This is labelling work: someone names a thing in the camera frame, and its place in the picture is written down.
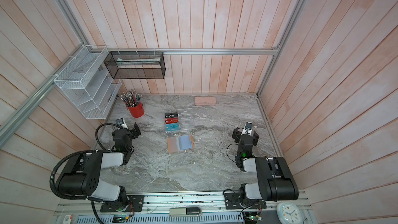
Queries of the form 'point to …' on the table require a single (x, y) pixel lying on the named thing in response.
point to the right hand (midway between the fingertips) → (246, 128)
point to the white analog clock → (289, 213)
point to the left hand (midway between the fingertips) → (129, 126)
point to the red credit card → (171, 120)
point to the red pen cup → (137, 111)
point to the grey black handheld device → (185, 211)
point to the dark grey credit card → (171, 115)
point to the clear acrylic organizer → (183, 120)
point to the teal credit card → (172, 126)
